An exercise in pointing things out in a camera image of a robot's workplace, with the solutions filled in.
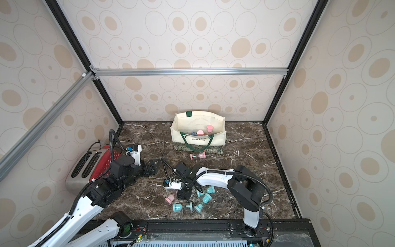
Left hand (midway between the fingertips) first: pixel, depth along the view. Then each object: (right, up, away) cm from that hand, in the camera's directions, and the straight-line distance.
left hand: (157, 160), depth 71 cm
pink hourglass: (+26, +17, +28) cm, 42 cm away
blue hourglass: (+16, +13, +31) cm, 37 cm away
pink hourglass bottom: (+4, -22, +8) cm, 24 cm away
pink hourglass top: (+21, -1, +26) cm, 33 cm away
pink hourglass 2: (+20, +13, +26) cm, 35 cm away
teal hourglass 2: (+19, -25, +6) cm, 32 cm away
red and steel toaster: (-36, -4, +6) cm, 37 cm away
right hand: (+11, -18, +15) cm, 26 cm away
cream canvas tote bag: (+10, +20, +28) cm, 36 cm away
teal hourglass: (+13, -25, +8) cm, 30 cm away
